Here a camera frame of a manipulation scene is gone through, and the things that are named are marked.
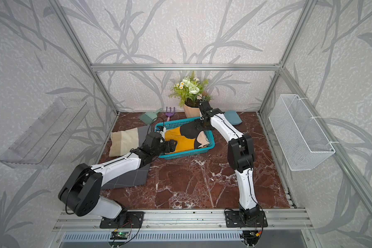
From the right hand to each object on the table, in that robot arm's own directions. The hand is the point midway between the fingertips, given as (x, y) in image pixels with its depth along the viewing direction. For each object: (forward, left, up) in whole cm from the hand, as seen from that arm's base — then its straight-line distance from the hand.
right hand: (200, 125), depth 98 cm
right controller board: (-57, -23, -14) cm, 63 cm away
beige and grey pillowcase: (-7, +51, -7) cm, 52 cm away
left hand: (-13, +17, +1) cm, 21 cm away
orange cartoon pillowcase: (-6, +7, -5) cm, 10 cm away
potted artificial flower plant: (+11, +7, +19) cm, 23 cm away
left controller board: (-57, +39, -11) cm, 70 cm away
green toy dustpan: (+17, +38, -9) cm, 42 cm away
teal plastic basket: (+4, +15, -2) cm, 16 cm away
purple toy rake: (+20, +24, -10) cm, 33 cm away
